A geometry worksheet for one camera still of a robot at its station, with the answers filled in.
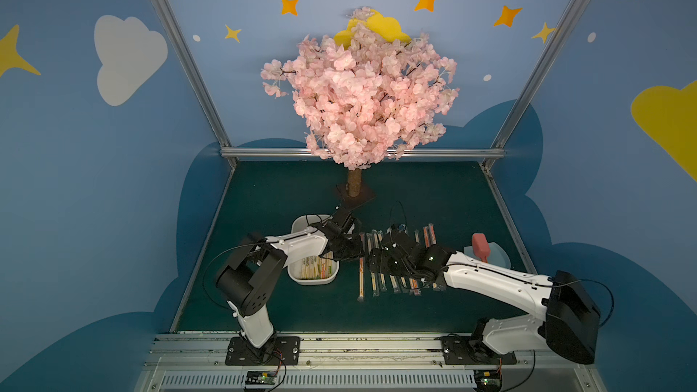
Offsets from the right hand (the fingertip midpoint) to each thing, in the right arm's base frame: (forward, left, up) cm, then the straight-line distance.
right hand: (379, 259), depth 82 cm
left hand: (+6, +4, -6) cm, 9 cm away
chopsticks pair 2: (+15, -18, -10) cm, 25 cm away
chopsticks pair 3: (-2, -2, -10) cm, 11 cm away
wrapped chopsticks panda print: (-1, +21, -8) cm, 22 cm away
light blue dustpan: (+9, -42, -11) cm, 45 cm away
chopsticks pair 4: (+2, +5, -7) cm, 9 cm away
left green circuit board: (-31, +31, -10) cm, 45 cm away
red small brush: (+11, -36, -8) cm, 39 cm away
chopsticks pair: (+15, -21, -10) cm, 27 cm away
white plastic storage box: (-10, +19, +25) cm, 33 cm away
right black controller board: (-27, -31, -13) cm, 43 cm away
